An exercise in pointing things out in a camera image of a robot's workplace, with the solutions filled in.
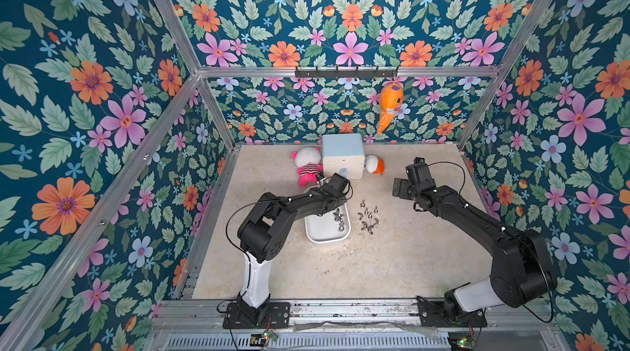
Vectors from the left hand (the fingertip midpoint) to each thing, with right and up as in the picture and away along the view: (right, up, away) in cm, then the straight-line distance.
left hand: (343, 196), depth 99 cm
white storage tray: (-4, -11, -6) cm, 13 cm away
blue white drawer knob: (0, +10, +1) cm, 10 cm away
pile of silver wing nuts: (-2, -8, -5) cm, 9 cm away
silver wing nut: (+11, -8, -3) cm, 14 cm away
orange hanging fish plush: (+18, +38, -6) cm, 42 cm away
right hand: (+24, +5, -9) cm, 26 cm away
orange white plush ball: (+14, +13, +6) cm, 20 cm away
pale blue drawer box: (0, +17, -1) cm, 17 cm away
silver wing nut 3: (+7, -7, -3) cm, 11 cm away
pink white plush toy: (-15, +15, +6) cm, 22 cm away
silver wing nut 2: (+8, -3, 0) cm, 9 cm away
